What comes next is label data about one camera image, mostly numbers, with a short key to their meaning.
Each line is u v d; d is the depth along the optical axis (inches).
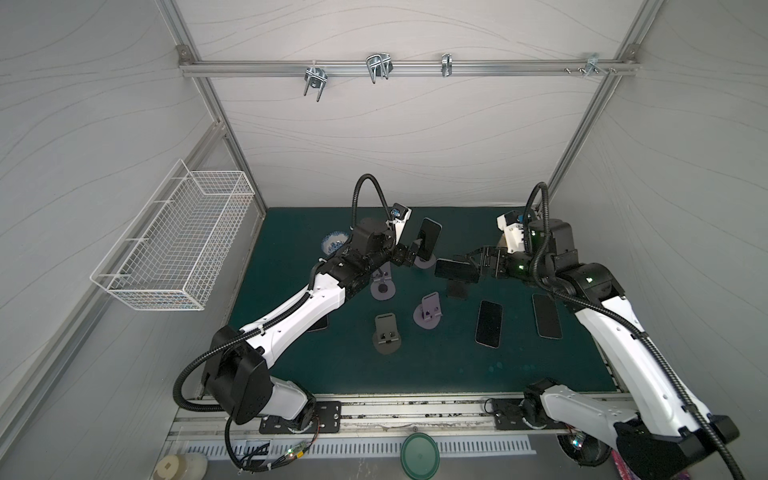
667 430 14.7
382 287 38.7
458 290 39.7
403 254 27.0
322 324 34.6
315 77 31.4
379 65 30.1
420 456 23.8
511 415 29.0
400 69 31.3
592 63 30.1
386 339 32.2
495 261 23.4
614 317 16.5
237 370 15.8
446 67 30.8
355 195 21.4
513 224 23.9
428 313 33.9
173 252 27.1
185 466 24.1
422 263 40.8
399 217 25.5
